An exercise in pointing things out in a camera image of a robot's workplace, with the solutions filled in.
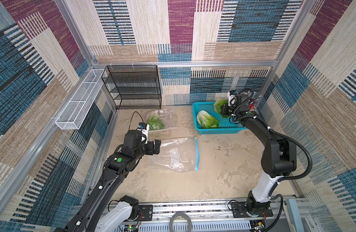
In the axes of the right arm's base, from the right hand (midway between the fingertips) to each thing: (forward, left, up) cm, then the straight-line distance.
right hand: (223, 108), depth 94 cm
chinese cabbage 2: (-2, +9, -10) cm, 14 cm away
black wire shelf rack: (+25, +62, 0) cm, 66 cm away
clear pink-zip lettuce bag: (+2, +41, -11) cm, 42 cm away
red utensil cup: (+11, -25, -10) cm, 29 cm away
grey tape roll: (-55, +29, -17) cm, 65 cm away
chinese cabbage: (+5, +2, -1) cm, 6 cm away
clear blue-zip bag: (-25, +30, -13) cm, 41 cm away
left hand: (-25, +41, +3) cm, 49 cm away
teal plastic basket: (0, -6, -19) cm, 20 cm away
